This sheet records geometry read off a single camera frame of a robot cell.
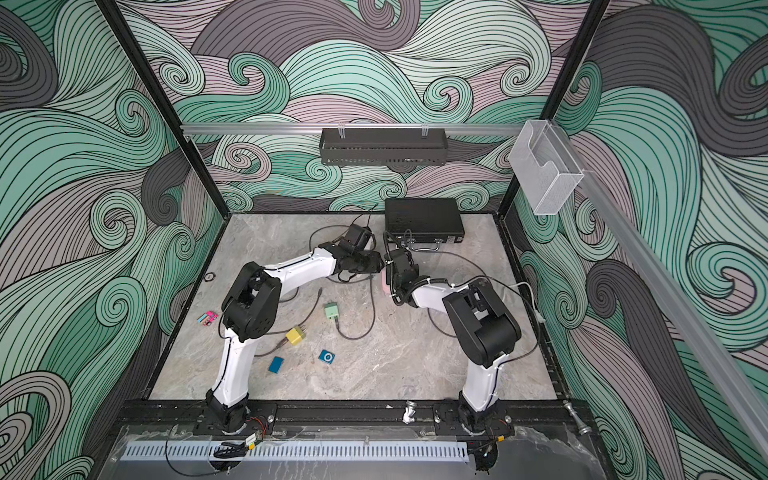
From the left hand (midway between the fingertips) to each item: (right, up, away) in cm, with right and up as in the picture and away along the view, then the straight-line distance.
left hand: (380, 261), depth 96 cm
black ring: (-60, -5, +6) cm, 61 cm away
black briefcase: (+17, +14, +15) cm, 26 cm away
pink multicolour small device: (-53, -17, -8) cm, 56 cm away
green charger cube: (-16, -15, -5) cm, 22 cm away
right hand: (+5, -2, +2) cm, 6 cm away
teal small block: (-29, -28, -14) cm, 43 cm away
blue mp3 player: (-15, -26, -13) cm, 33 cm away
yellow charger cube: (-25, -21, -10) cm, 34 cm away
